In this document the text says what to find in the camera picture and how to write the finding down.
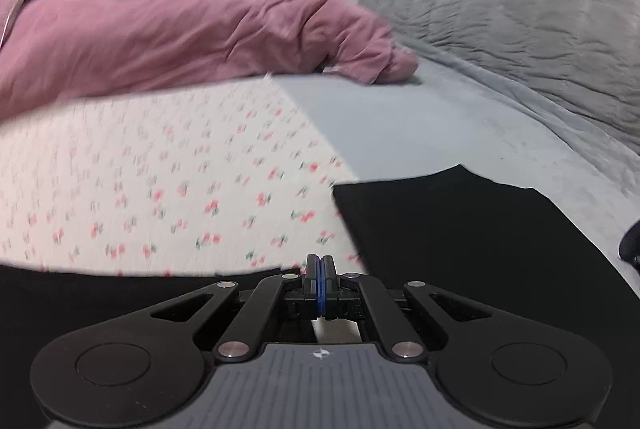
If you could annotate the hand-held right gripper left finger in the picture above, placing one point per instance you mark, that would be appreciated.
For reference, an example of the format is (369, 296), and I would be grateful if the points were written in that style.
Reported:
(314, 289)

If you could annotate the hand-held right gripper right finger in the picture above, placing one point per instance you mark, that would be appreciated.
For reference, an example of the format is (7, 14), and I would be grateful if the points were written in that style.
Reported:
(328, 289)

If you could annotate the black pants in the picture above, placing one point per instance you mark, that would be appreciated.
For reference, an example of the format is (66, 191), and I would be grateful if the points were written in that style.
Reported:
(475, 229)

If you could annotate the grey bed sheet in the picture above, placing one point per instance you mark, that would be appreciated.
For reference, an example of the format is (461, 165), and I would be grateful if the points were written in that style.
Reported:
(410, 129)

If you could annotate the cherry print bed sheet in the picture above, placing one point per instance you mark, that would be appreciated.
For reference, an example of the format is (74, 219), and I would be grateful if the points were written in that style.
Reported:
(150, 169)

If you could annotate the pink duvet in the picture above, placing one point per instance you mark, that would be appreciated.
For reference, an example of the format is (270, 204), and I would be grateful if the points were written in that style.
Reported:
(200, 34)

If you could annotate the black metal stand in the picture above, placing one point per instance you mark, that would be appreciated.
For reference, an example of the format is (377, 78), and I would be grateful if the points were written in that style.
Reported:
(631, 244)

